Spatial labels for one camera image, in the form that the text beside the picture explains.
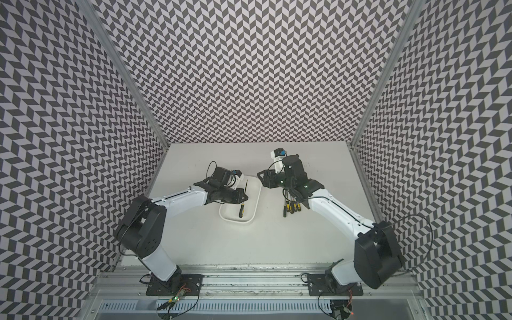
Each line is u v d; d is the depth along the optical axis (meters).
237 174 0.85
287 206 0.93
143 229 0.46
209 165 0.81
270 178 0.69
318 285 0.74
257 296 0.71
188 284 0.72
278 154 0.71
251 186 1.00
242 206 0.87
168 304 0.68
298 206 0.93
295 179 0.61
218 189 0.73
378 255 0.41
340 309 0.67
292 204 0.94
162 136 1.20
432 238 0.67
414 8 0.67
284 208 0.93
